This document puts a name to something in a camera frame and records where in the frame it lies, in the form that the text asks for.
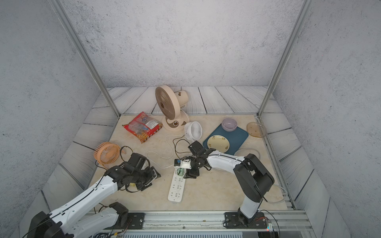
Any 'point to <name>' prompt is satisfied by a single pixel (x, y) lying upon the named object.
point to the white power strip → (176, 191)
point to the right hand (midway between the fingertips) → (185, 169)
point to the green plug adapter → (180, 171)
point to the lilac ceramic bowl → (229, 124)
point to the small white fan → (193, 131)
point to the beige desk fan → (169, 104)
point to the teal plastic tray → (236, 139)
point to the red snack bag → (143, 127)
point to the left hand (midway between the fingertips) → (160, 179)
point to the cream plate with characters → (219, 143)
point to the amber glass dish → (256, 129)
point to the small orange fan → (106, 152)
